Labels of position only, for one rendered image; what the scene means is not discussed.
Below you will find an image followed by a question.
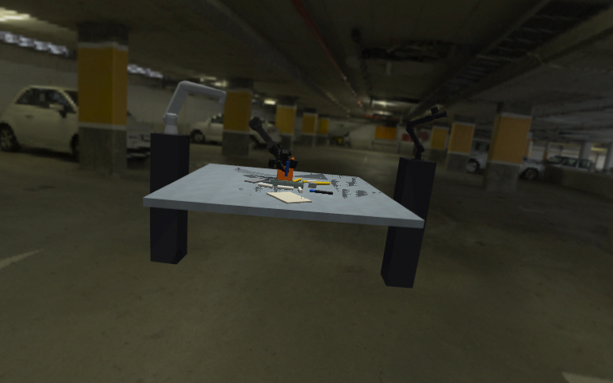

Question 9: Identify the cream flat rectangular sheet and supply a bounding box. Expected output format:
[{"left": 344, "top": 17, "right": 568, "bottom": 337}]
[{"left": 267, "top": 191, "right": 312, "bottom": 204}]

